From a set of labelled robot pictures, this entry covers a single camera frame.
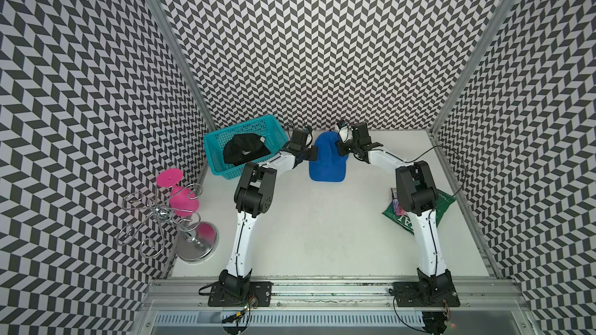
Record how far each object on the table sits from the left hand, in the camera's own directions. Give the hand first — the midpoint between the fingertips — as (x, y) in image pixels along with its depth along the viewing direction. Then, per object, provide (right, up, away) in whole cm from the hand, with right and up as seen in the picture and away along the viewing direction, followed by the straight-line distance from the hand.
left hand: (315, 150), depth 107 cm
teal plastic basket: (-48, +4, +1) cm, 48 cm away
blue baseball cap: (+6, -7, -5) cm, 10 cm away
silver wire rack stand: (-41, -19, -44) cm, 63 cm away
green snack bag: (+51, -20, -16) cm, 57 cm away
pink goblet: (-45, -17, -30) cm, 57 cm away
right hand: (+10, +3, -1) cm, 10 cm away
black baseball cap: (-35, +1, +2) cm, 35 cm away
